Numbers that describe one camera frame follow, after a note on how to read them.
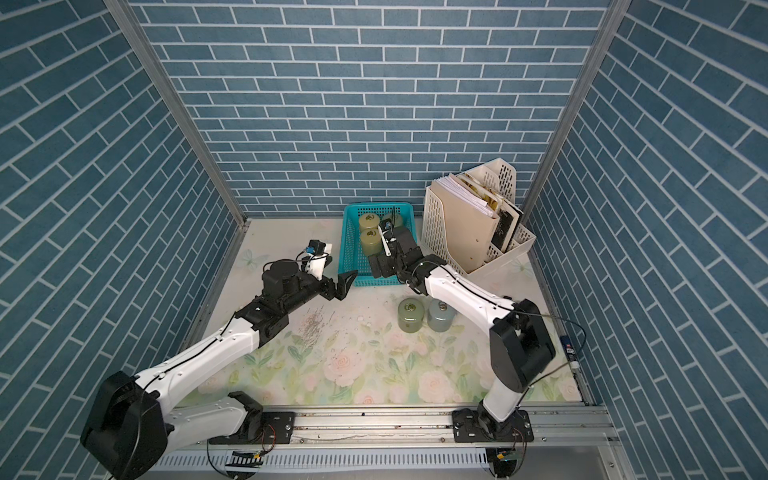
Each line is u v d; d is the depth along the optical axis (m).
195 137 0.95
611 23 0.72
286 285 0.60
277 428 0.74
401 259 0.65
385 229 0.75
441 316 0.87
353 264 1.07
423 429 0.75
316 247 0.66
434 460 0.77
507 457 0.71
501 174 1.05
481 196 0.91
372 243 1.05
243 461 0.72
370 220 1.08
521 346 0.46
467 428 0.74
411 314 0.86
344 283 0.71
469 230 0.85
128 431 0.39
